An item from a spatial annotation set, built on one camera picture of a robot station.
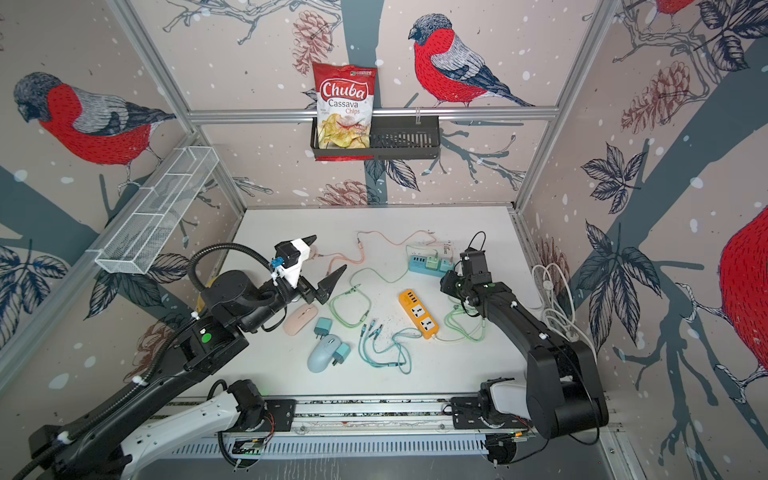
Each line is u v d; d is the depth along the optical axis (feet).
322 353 2.68
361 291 3.15
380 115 2.99
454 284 2.55
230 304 1.42
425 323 2.86
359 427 2.39
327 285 1.78
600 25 2.44
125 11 2.33
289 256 1.52
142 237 2.38
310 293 1.84
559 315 3.01
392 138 3.51
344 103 2.74
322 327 2.89
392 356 2.74
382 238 3.70
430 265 3.14
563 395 1.34
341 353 2.66
